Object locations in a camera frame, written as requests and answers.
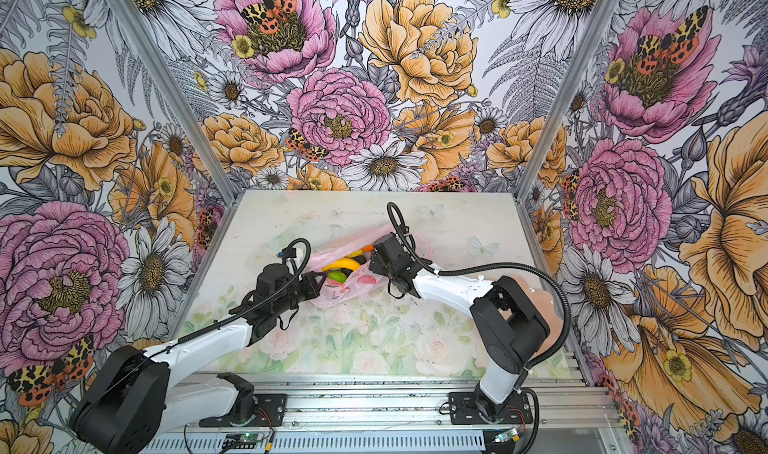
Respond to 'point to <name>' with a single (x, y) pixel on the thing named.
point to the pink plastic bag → (366, 279)
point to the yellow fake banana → (343, 263)
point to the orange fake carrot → (368, 248)
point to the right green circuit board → (506, 435)
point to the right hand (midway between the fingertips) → (383, 266)
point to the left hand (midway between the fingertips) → (327, 282)
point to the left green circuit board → (242, 441)
